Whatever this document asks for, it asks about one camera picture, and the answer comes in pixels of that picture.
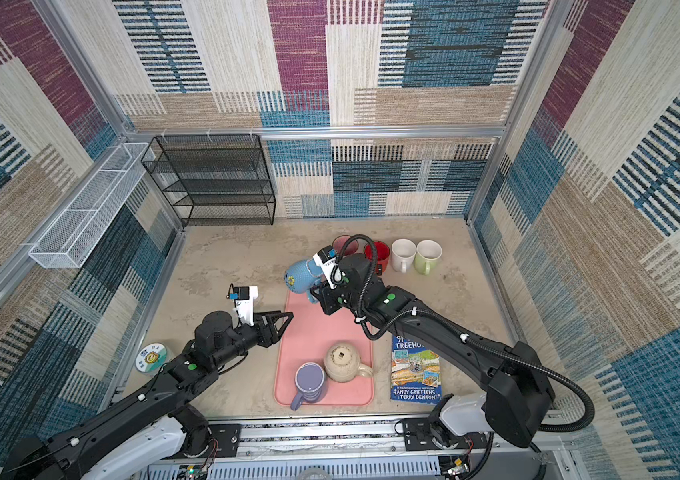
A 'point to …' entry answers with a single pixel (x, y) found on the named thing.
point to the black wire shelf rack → (214, 180)
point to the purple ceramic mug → (310, 379)
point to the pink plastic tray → (306, 339)
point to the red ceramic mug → (382, 254)
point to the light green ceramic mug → (428, 253)
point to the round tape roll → (150, 357)
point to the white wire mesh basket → (78, 231)
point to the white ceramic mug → (403, 251)
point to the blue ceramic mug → (302, 274)
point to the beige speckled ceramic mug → (342, 363)
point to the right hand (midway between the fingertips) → (316, 293)
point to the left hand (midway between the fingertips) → (287, 311)
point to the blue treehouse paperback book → (416, 372)
